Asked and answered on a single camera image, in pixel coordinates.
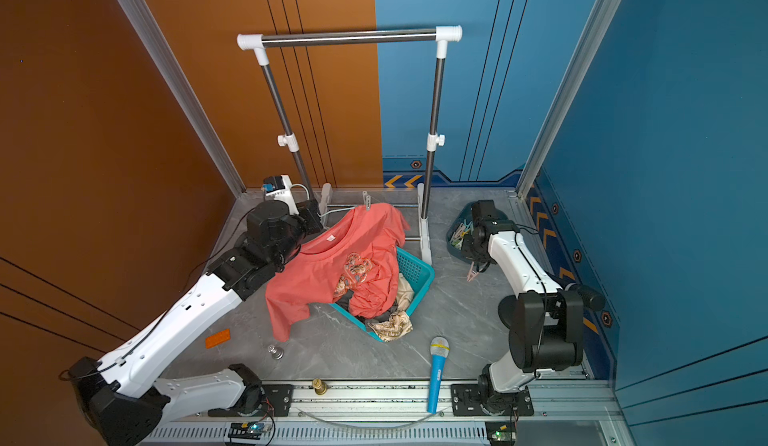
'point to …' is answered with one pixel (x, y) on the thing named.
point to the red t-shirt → (358, 254)
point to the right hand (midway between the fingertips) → (473, 254)
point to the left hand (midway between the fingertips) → (319, 197)
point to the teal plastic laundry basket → (416, 272)
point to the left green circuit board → (248, 430)
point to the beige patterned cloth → (399, 324)
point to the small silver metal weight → (277, 352)
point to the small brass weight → (320, 387)
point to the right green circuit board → (501, 432)
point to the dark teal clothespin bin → (459, 228)
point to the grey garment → (343, 303)
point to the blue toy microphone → (440, 349)
